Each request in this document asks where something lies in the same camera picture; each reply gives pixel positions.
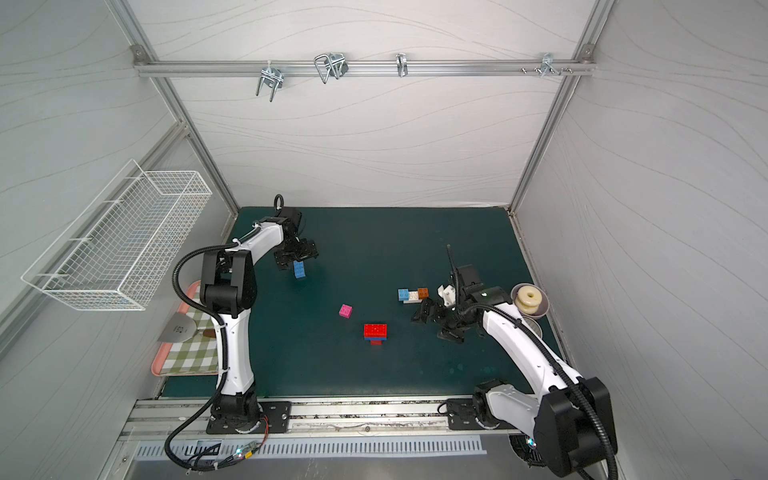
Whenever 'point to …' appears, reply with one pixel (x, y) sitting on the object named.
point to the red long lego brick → (375, 332)
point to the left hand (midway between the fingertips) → (307, 259)
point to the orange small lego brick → (423, 292)
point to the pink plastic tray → (158, 362)
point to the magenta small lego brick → (345, 311)
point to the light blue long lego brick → (299, 269)
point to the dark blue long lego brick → (375, 338)
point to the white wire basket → (117, 253)
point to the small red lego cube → (377, 342)
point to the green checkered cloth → (198, 354)
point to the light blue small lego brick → (403, 294)
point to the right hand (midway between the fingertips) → (426, 325)
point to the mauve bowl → (543, 305)
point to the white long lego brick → (413, 297)
